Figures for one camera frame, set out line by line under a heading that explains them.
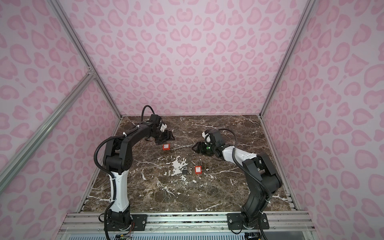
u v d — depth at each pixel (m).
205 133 0.87
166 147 1.00
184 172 0.90
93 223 0.75
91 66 0.90
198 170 0.90
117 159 0.58
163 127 0.93
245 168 0.47
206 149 0.80
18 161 0.53
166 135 0.91
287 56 0.86
